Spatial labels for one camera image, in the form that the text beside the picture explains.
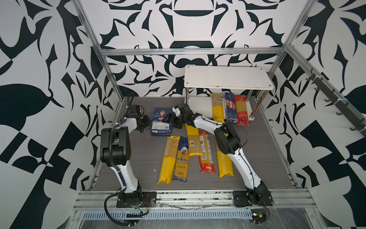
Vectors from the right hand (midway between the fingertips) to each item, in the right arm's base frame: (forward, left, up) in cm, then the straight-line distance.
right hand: (165, 122), depth 98 cm
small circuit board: (-51, -49, -8) cm, 71 cm away
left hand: (+3, +11, 0) cm, 11 cm away
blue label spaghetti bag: (-25, -11, -4) cm, 27 cm away
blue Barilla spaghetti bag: (+10, -46, +2) cm, 47 cm away
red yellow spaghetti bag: (+9, -54, +1) cm, 54 cm away
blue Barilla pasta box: (-5, +4, +1) cm, 6 cm away
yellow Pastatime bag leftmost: (-25, -4, -3) cm, 25 cm away
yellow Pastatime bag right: (-28, -36, -4) cm, 46 cm away
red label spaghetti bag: (-25, -26, -4) cm, 36 cm away
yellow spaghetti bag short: (-12, -19, -3) cm, 23 cm away
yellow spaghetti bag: (+10, -37, +2) cm, 38 cm away
